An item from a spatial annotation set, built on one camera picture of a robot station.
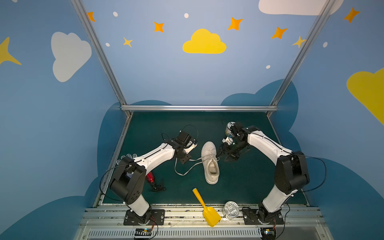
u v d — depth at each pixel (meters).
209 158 0.87
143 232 0.73
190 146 0.77
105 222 0.74
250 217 0.75
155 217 0.74
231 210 0.73
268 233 0.73
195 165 0.93
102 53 0.85
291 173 0.47
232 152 0.76
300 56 0.87
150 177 0.84
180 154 0.65
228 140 0.80
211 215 0.76
